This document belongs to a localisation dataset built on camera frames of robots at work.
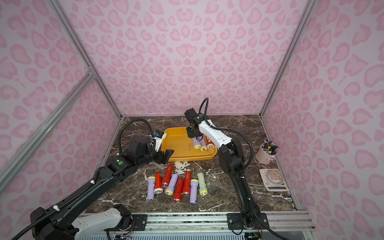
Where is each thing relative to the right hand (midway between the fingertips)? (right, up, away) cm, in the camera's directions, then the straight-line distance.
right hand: (194, 133), depth 98 cm
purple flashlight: (-24, -27, -13) cm, 38 cm away
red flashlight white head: (-20, -27, -14) cm, 36 cm away
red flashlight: (-15, -23, -12) cm, 30 cm away
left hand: (-13, -6, -23) cm, 27 cm away
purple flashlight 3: (+6, -10, 0) cm, 11 cm away
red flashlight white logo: (+10, -8, 0) cm, 13 cm away
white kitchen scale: (+45, -26, -13) cm, 54 cm away
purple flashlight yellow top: (0, -31, -17) cm, 35 cm away
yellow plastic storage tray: (-13, -4, +8) cm, 15 cm away
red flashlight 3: (-4, -29, -17) cm, 34 cm away
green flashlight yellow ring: (+5, -29, -18) cm, 34 cm away
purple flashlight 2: (+2, -6, -5) cm, 8 cm away
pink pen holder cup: (+42, -10, -12) cm, 44 cm away
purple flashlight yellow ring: (-13, -29, -16) cm, 36 cm away
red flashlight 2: (-9, -32, -19) cm, 38 cm away
